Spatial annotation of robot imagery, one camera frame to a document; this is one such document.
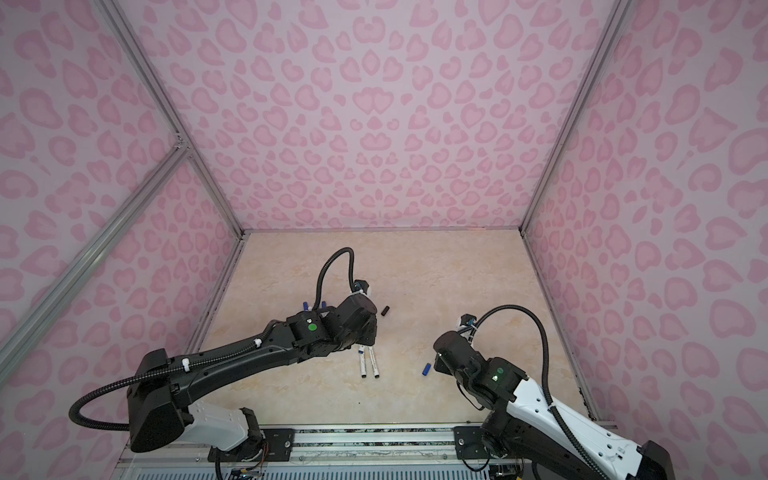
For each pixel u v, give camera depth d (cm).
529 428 60
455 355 57
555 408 47
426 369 86
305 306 98
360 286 69
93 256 63
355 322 58
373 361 86
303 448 75
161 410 38
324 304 99
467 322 69
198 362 44
